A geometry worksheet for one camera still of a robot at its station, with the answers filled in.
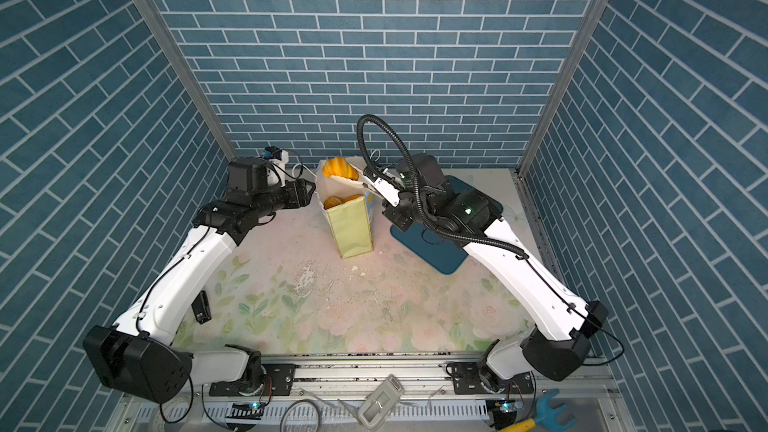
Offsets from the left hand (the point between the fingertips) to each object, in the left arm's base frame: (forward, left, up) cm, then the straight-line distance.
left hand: (307, 184), depth 77 cm
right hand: (-8, -21, +7) cm, 24 cm away
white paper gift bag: (-3, -11, -6) cm, 12 cm away
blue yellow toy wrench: (-48, -57, -26) cm, 79 cm away
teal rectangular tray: (-5, -40, -29) cm, 50 cm away
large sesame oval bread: (+14, -8, -22) cm, 27 cm away
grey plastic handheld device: (-46, -18, -27) cm, 57 cm away
